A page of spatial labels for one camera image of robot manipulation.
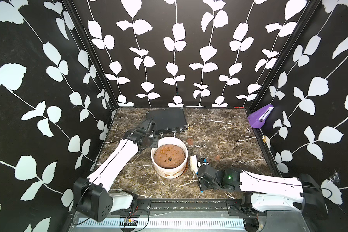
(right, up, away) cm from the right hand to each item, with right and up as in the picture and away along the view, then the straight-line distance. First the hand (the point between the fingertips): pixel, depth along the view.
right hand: (195, 182), depth 75 cm
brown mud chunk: (-1, +18, +26) cm, 31 cm away
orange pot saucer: (-4, +4, +11) cm, 12 cm away
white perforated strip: (-4, -19, -5) cm, 20 cm away
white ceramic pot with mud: (-14, +11, +5) cm, 18 cm away
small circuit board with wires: (-34, -17, -5) cm, 38 cm away
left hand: (-22, +22, +6) cm, 32 cm away
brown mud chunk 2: (+17, +8, +18) cm, 26 cm away
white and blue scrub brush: (-1, +8, +3) cm, 9 cm away
